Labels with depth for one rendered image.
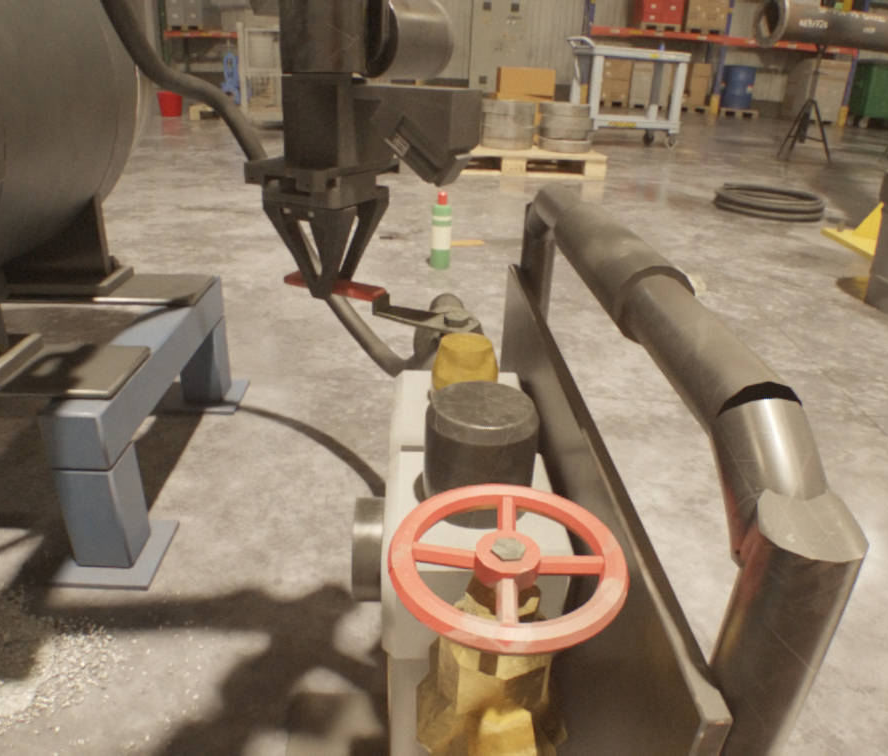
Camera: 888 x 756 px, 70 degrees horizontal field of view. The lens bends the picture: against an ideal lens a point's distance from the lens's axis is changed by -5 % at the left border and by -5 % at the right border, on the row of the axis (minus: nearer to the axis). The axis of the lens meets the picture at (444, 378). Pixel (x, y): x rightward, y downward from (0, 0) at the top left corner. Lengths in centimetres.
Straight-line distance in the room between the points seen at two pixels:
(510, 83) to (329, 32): 496
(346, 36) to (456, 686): 37
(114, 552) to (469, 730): 80
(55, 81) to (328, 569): 75
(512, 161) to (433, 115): 391
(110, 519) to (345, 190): 63
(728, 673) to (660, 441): 115
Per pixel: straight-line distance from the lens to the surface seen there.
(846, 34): 739
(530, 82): 542
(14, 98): 96
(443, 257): 224
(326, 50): 45
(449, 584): 28
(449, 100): 41
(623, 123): 664
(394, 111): 43
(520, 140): 451
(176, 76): 102
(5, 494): 125
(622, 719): 24
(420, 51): 51
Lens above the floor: 64
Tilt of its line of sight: 26 degrees down
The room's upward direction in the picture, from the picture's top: 3 degrees clockwise
